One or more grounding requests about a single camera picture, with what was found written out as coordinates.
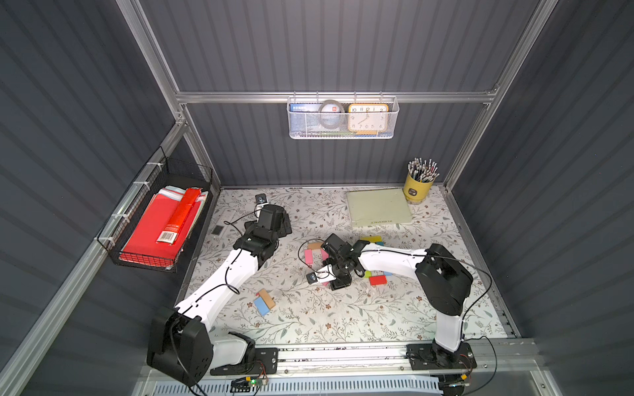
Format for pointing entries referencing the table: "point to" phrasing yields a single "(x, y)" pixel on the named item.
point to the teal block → (380, 243)
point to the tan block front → (267, 298)
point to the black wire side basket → (160, 172)
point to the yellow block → (371, 238)
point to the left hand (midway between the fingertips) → (272, 220)
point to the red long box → (172, 230)
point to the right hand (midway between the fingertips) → (327, 275)
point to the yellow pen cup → (418, 182)
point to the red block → (377, 280)
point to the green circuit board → (243, 384)
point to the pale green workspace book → (378, 206)
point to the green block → (367, 274)
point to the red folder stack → (141, 245)
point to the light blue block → (387, 273)
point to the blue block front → (261, 305)
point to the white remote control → (222, 223)
